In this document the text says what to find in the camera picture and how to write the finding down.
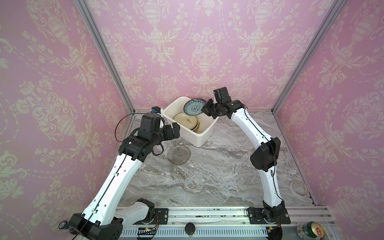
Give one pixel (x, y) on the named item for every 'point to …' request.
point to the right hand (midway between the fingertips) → (201, 108)
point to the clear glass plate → (179, 154)
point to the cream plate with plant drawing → (189, 121)
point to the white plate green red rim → (196, 129)
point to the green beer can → (311, 230)
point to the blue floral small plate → (193, 106)
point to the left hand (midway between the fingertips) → (173, 128)
